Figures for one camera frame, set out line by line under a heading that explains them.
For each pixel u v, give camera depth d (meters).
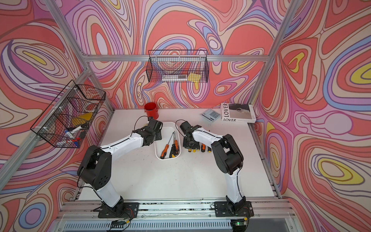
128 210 0.73
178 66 0.96
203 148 0.94
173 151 0.92
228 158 0.52
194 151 0.95
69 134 0.72
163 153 0.91
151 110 1.08
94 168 0.47
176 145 0.93
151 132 0.71
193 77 0.91
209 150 0.94
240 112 1.12
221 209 0.73
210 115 1.14
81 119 0.70
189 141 0.76
